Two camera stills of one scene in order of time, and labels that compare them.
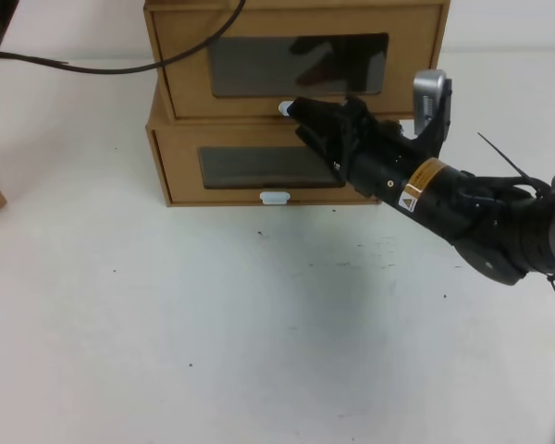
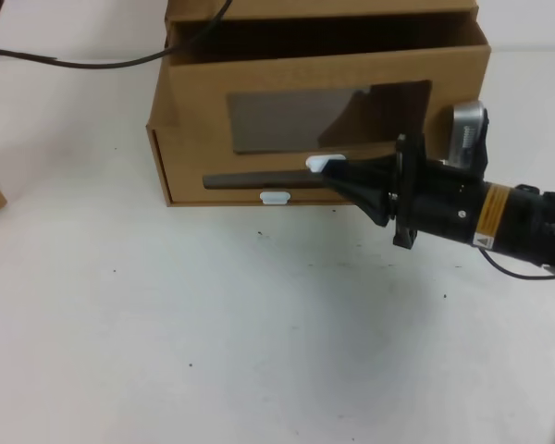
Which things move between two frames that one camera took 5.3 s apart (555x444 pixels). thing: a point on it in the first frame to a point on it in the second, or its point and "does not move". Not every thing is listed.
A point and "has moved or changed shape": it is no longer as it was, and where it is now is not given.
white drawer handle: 283,106 to 316,164
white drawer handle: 274,197 does not move
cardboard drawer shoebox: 283,50 has moved or changed shape
